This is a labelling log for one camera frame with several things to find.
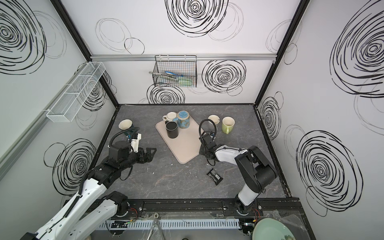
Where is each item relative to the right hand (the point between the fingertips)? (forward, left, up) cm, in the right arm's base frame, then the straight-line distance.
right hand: (202, 150), depth 94 cm
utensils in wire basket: (+28, +20, +35) cm, 49 cm away
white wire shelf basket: (+7, +68, +33) cm, 76 cm away
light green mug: (+13, -17, +8) cm, 23 cm away
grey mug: (+19, -9, +9) cm, 23 cm away
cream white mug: (+21, +22, +8) cm, 32 cm away
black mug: (+11, +20, +9) cm, 24 cm away
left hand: (-9, +27, +17) cm, 33 cm away
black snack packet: (-17, -7, +1) cm, 18 cm away
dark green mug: (+13, +50, +9) cm, 52 cm away
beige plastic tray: (+4, +10, -2) cm, 11 cm away
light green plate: (-40, -31, +1) cm, 50 cm away
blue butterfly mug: (+17, +13, +10) cm, 24 cm away
